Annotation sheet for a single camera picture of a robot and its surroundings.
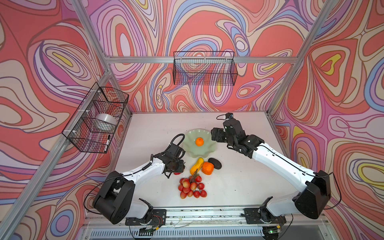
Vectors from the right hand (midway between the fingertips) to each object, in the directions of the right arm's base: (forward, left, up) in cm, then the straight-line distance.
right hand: (219, 134), depth 80 cm
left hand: (-10, +21, -18) cm, 29 cm away
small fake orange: (+8, +10, -17) cm, 21 cm away
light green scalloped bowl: (+6, +16, -20) cm, 26 cm away
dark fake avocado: (-10, 0, -17) cm, 20 cm away
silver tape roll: (0, +56, +13) cm, 58 cm away
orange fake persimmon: (-12, +6, -15) cm, 21 cm away
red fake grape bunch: (-22, +16, -15) cm, 31 cm away
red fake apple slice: (-14, +24, -19) cm, 34 cm away
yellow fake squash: (-9, +12, -18) cm, 23 cm away
